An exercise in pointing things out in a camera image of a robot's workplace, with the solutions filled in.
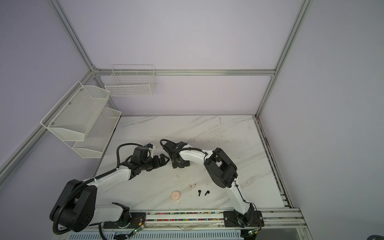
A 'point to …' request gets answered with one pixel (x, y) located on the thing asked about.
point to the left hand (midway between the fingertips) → (163, 162)
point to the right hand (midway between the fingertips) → (178, 164)
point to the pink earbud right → (195, 184)
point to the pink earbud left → (190, 186)
